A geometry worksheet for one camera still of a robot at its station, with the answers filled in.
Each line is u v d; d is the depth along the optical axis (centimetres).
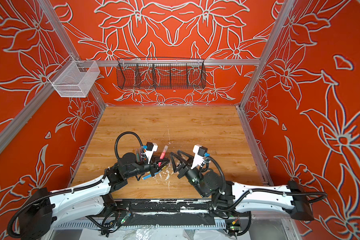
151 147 64
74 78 92
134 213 72
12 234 40
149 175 65
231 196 50
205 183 46
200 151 54
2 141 52
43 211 41
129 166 57
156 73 100
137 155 64
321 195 47
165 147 67
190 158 59
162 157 68
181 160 61
